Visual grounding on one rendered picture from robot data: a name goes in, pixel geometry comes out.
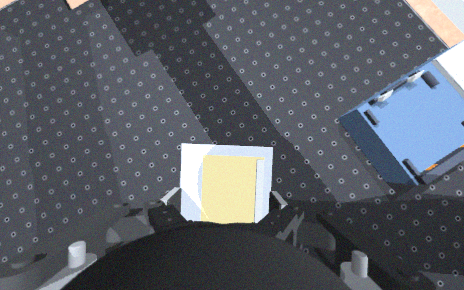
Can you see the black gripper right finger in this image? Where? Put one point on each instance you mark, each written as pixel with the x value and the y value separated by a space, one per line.
pixel 361 262

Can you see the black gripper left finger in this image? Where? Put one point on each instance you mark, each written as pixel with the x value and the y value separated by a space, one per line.
pixel 50 264

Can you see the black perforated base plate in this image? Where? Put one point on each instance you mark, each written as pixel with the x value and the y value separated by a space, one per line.
pixel 96 102

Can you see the blue-grey dock with white console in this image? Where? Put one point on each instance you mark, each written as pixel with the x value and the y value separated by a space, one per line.
pixel 417 134

